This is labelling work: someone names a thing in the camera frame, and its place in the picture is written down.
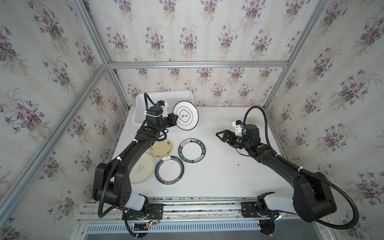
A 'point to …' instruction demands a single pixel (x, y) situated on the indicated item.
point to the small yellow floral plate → (161, 149)
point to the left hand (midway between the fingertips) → (178, 116)
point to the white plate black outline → (188, 115)
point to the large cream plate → (142, 168)
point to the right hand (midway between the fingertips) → (225, 135)
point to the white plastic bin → (171, 98)
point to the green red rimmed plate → (169, 170)
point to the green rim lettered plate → (191, 150)
